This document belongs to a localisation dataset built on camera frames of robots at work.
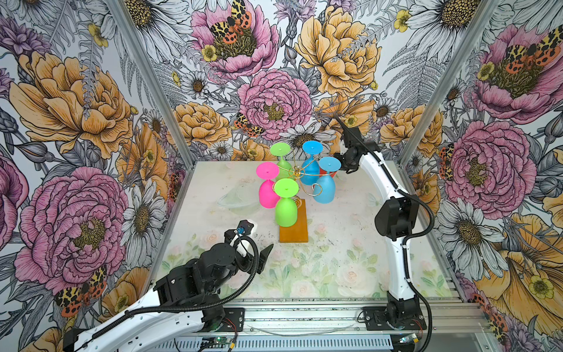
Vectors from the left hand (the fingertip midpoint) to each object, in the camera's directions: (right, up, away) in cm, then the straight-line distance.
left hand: (257, 244), depth 68 cm
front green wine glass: (+9, +10, +5) cm, 14 cm away
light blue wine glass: (+23, +17, +13) cm, 31 cm away
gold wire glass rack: (+12, +22, +6) cm, 26 cm away
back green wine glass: (+7, +31, +13) cm, 35 cm away
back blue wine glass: (+18, +23, +17) cm, 34 cm away
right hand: (+32, +25, +29) cm, 49 cm away
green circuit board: (-13, -31, +3) cm, 34 cm away
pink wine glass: (+3, +23, +4) cm, 23 cm away
